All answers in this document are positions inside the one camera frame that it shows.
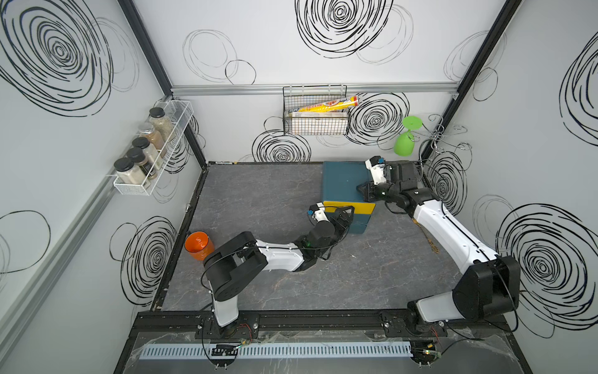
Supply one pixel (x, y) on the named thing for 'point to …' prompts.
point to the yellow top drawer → (359, 208)
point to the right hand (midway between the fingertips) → (359, 187)
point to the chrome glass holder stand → (438, 132)
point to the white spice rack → (181, 111)
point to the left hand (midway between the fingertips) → (354, 214)
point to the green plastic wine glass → (405, 142)
